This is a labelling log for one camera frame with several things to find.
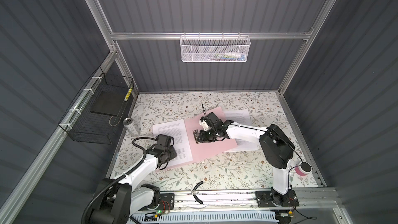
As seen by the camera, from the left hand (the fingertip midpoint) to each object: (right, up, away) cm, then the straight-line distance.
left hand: (172, 153), depth 89 cm
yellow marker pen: (-22, +34, -7) cm, 41 cm away
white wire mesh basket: (+27, +74, +35) cm, 86 cm away
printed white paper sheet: (0, +13, +12) cm, 17 cm away
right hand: (+15, +7, +1) cm, 17 cm away
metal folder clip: (+13, +10, +8) cm, 18 cm away
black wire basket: (-34, +24, -15) cm, 44 cm away
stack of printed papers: (+44, +20, +17) cm, 51 cm away
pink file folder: (+17, +1, +2) cm, 17 cm away
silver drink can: (-24, +16, -2) cm, 28 cm away
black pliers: (+12, -16, -12) cm, 24 cm away
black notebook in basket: (-27, +29, -16) cm, 43 cm away
